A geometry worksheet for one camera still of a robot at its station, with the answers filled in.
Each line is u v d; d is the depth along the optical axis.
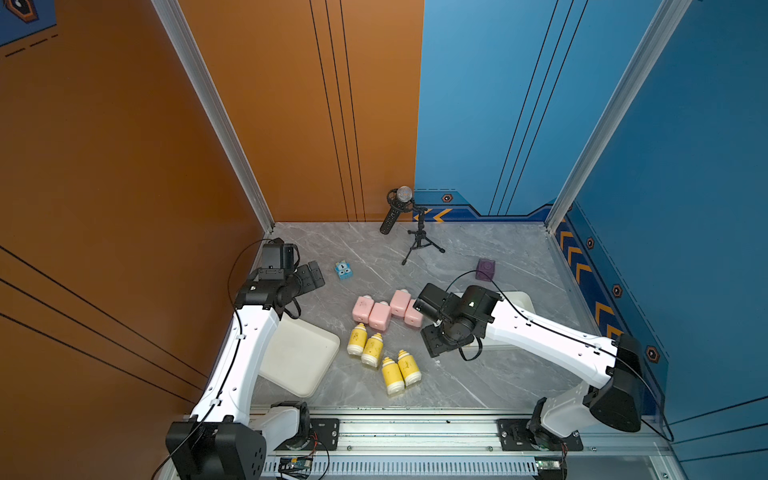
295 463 0.72
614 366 0.41
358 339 0.81
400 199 0.94
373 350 0.80
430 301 0.57
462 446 0.73
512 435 0.72
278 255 0.57
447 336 0.61
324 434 0.74
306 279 0.70
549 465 0.70
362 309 0.89
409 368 0.77
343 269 1.05
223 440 0.37
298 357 0.87
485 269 1.02
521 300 0.99
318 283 0.72
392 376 0.75
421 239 1.08
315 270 0.72
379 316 0.88
